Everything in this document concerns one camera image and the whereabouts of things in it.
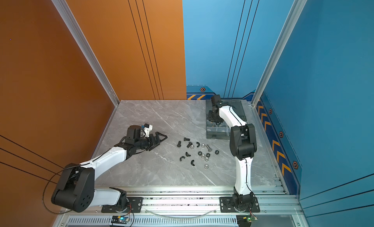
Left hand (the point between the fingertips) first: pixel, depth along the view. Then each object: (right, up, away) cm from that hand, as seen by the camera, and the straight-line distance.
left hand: (164, 138), depth 86 cm
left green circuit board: (-19, -38, -15) cm, 45 cm away
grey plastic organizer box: (+40, +2, +22) cm, 45 cm away
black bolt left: (+8, -6, +8) cm, 12 cm away
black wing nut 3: (+9, -14, +3) cm, 17 cm away
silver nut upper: (+24, -6, +9) cm, 26 cm away
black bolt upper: (+13, -2, +10) cm, 17 cm away
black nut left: (+21, -10, +5) cm, 24 cm away
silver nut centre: (+23, -12, +4) cm, 26 cm away
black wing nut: (+21, -6, +10) cm, 24 cm away
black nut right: (+26, -11, +5) cm, 29 cm away
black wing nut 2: (+13, -11, +5) cm, 18 cm away
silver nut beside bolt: (+16, -7, +8) cm, 19 cm away
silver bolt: (+27, -8, +6) cm, 29 cm away
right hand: (+31, +11, +15) cm, 36 cm away
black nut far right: (+32, -10, +5) cm, 34 cm away
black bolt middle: (+14, -6, +8) cm, 17 cm away
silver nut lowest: (+25, -17, 0) cm, 30 cm away
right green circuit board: (+45, -36, -16) cm, 60 cm away
